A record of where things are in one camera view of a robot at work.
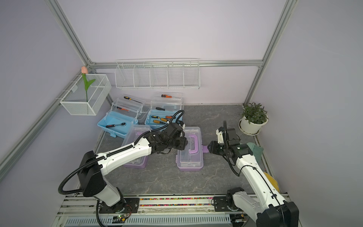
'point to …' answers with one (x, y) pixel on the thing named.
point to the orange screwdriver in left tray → (118, 108)
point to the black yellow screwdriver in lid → (130, 99)
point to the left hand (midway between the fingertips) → (185, 142)
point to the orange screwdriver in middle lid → (166, 96)
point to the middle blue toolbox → (166, 108)
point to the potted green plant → (254, 117)
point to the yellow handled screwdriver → (158, 121)
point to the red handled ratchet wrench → (121, 124)
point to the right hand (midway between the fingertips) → (211, 146)
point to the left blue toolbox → (125, 111)
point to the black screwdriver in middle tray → (159, 109)
